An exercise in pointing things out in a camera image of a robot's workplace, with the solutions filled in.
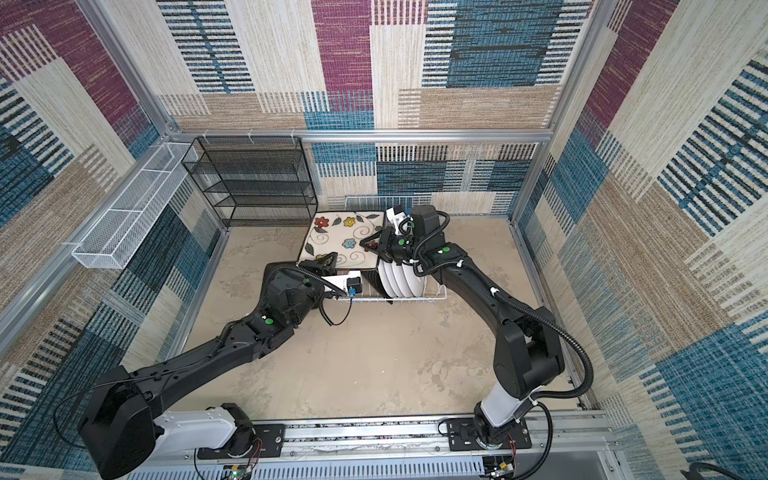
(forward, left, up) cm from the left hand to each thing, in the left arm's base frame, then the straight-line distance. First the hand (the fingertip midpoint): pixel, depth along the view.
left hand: (328, 245), depth 75 cm
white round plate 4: (0, -14, -15) cm, 20 cm away
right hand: (0, -8, -2) cm, 8 cm away
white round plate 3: (0, -18, -15) cm, 24 cm away
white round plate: (+2, -26, -21) cm, 33 cm away
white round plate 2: (+1, -23, -19) cm, 30 cm away
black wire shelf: (+40, +32, -11) cm, 52 cm away
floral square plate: (+7, -2, -3) cm, 8 cm away
